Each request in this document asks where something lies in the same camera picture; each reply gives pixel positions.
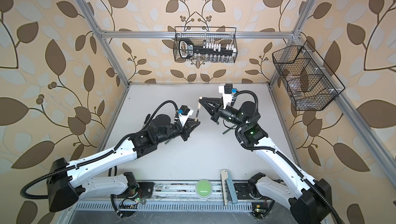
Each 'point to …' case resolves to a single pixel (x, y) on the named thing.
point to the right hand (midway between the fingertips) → (201, 102)
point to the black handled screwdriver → (147, 118)
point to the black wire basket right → (310, 86)
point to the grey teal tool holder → (226, 178)
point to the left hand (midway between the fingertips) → (199, 121)
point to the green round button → (203, 189)
